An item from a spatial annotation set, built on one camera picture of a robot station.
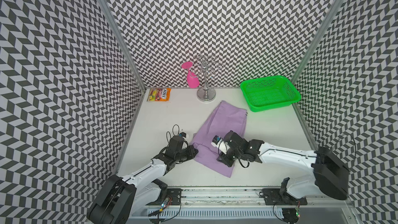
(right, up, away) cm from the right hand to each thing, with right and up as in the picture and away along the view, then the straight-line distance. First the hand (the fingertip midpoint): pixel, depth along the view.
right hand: (220, 160), depth 79 cm
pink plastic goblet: (-17, +45, +20) cm, 52 cm away
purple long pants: (+6, +20, +21) cm, 30 cm away
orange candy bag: (-42, +35, +32) cm, 64 cm away
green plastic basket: (+40, +36, +36) cm, 65 cm away
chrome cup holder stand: (-8, +36, +36) cm, 51 cm away
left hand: (-12, +2, +6) cm, 14 cm away
